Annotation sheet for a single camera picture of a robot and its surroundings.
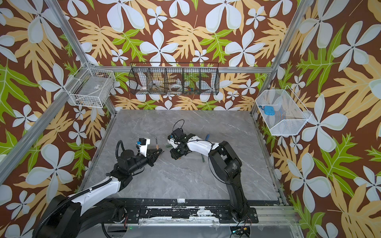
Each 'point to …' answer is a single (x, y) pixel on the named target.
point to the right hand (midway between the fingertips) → (173, 154)
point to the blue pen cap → (207, 137)
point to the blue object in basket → (268, 110)
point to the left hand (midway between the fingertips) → (160, 148)
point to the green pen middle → (203, 157)
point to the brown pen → (157, 145)
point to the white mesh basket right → (281, 113)
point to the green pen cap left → (168, 146)
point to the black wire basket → (174, 78)
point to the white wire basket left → (91, 87)
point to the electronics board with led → (244, 230)
